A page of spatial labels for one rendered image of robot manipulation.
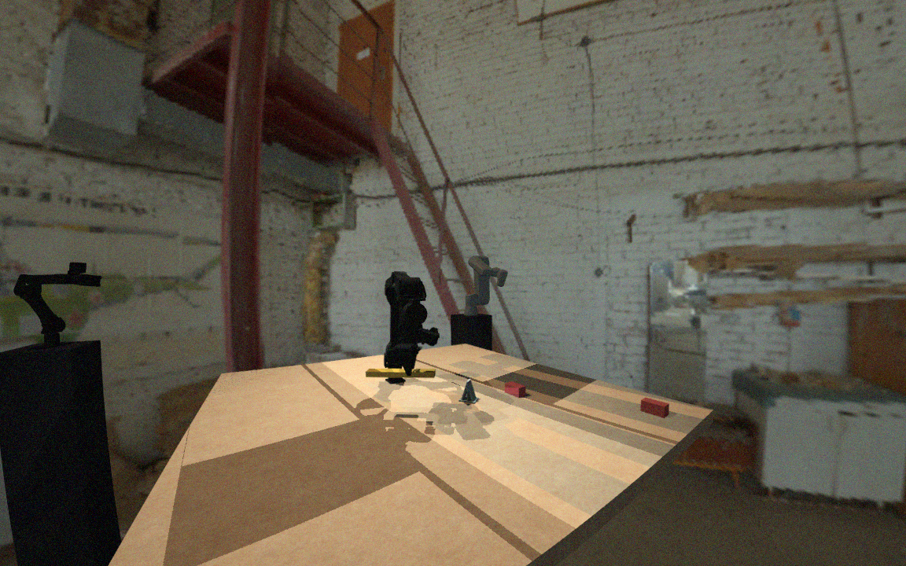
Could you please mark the red rectangular block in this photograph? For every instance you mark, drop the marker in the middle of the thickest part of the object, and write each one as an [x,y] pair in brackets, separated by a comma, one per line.
[515,389]
[654,407]

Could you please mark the yellow bar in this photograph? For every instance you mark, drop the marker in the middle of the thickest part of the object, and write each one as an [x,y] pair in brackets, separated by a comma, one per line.
[400,373]

